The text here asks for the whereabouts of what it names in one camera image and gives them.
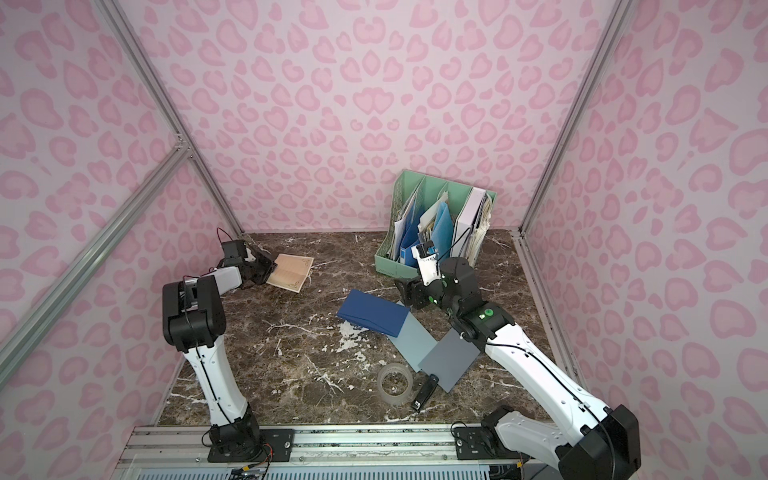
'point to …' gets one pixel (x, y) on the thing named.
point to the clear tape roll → (394, 399)
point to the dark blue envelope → (374, 313)
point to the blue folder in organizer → (442, 234)
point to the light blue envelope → (413, 341)
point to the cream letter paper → (290, 271)
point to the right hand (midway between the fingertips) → (405, 275)
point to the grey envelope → (449, 359)
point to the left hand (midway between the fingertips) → (277, 255)
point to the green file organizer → (433, 221)
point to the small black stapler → (426, 391)
